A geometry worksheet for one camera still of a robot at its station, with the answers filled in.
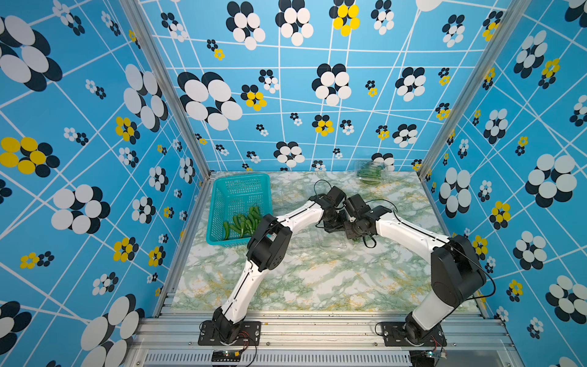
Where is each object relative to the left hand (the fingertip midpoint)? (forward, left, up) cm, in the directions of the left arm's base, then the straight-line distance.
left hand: (351, 226), depth 94 cm
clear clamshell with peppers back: (+29, -13, +2) cm, 32 cm away
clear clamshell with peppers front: (-5, +15, -4) cm, 16 cm away
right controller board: (-44, -17, -4) cm, 48 cm away
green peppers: (0, +45, +1) cm, 45 cm away
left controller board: (-44, +45, -8) cm, 63 cm away
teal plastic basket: (+16, +52, -5) cm, 55 cm away
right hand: (-2, -1, +2) cm, 3 cm away
